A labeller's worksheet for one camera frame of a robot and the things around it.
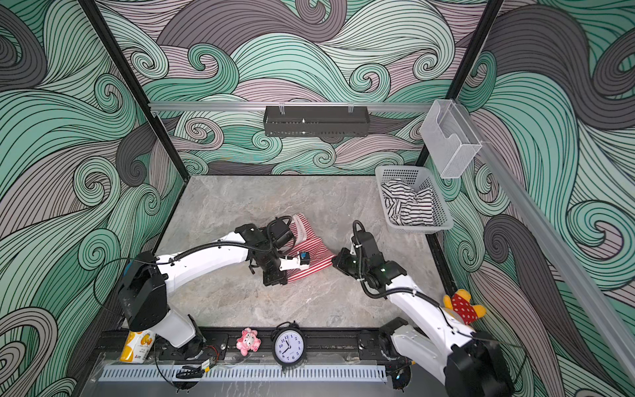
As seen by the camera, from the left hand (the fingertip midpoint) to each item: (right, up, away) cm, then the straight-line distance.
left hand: (285, 278), depth 78 cm
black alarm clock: (+2, -17, -7) cm, 19 cm away
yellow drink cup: (-41, -16, -10) cm, 45 cm away
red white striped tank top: (+12, +5, +9) cm, 15 cm away
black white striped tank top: (+49, +22, +26) cm, 60 cm away
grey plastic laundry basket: (+58, +35, +35) cm, 77 cm away
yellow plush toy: (+55, -7, -4) cm, 55 cm away
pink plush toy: (-10, -16, -7) cm, 20 cm away
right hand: (+15, +5, +3) cm, 16 cm away
